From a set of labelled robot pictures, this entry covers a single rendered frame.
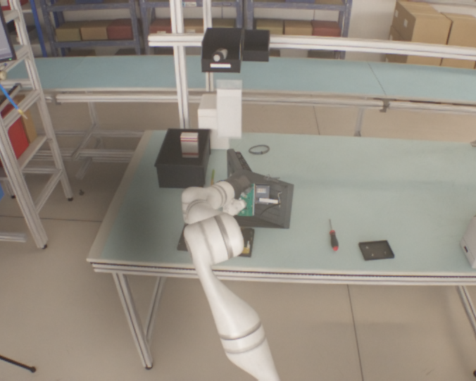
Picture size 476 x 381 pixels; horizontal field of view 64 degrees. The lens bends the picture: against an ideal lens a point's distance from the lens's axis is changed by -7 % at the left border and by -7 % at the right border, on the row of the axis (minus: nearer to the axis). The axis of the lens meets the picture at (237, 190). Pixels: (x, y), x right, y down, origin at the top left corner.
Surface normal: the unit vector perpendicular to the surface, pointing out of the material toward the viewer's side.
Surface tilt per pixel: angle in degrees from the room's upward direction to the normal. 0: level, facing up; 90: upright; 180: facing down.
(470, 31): 90
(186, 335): 0
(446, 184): 0
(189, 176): 90
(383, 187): 0
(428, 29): 90
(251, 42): 93
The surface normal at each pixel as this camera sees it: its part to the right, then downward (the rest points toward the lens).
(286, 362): 0.00, -0.78
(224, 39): -0.06, 0.66
